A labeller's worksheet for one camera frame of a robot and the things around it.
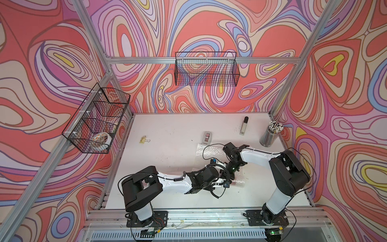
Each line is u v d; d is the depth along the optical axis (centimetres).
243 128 108
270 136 93
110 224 73
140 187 48
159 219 73
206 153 96
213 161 79
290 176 47
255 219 72
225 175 76
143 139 103
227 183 71
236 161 70
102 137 72
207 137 99
